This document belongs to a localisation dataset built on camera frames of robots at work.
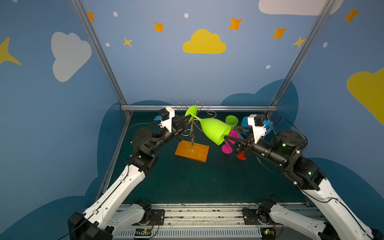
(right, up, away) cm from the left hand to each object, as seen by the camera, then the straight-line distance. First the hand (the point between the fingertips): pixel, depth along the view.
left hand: (187, 113), depth 58 cm
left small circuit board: (-23, -59, +15) cm, 65 cm away
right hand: (+17, -7, -3) cm, 19 cm away
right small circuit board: (+40, -59, +15) cm, 72 cm away
